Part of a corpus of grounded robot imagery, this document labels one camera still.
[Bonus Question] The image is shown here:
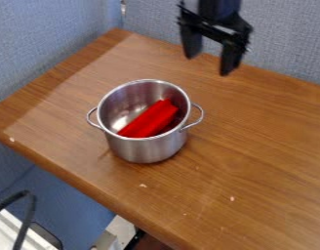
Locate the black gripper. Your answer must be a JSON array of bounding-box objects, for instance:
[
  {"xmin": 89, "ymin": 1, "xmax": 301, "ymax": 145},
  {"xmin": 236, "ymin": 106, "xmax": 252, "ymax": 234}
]
[{"xmin": 177, "ymin": 0, "xmax": 252, "ymax": 76}]

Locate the stainless steel pot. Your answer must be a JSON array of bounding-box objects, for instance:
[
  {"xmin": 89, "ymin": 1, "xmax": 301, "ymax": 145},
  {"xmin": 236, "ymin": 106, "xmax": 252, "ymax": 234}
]
[{"xmin": 85, "ymin": 79, "xmax": 204, "ymax": 163}]

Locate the red rectangular block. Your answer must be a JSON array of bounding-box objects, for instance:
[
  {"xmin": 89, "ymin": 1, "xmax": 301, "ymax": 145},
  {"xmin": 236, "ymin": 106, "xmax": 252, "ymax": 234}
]
[{"xmin": 117, "ymin": 99, "xmax": 178, "ymax": 138}]

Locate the white appliance with black edge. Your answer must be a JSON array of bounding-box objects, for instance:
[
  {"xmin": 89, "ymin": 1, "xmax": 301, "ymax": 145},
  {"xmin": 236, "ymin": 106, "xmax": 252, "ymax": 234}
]
[{"xmin": 0, "ymin": 200, "xmax": 65, "ymax": 250}]

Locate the white table frame bracket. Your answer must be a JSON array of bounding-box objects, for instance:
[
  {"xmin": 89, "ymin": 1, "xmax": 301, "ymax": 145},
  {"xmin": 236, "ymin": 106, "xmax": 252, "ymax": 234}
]
[{"xmin": 89, "ymin": 216, "xmax": 143, "ymax": 250}]

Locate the black cable loop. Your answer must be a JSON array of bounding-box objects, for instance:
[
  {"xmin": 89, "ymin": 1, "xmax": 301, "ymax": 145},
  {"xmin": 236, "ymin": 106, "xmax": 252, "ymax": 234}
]
[{"xmin": 0, "ymin": 189, "xmax": 37, "ymax": 250}]

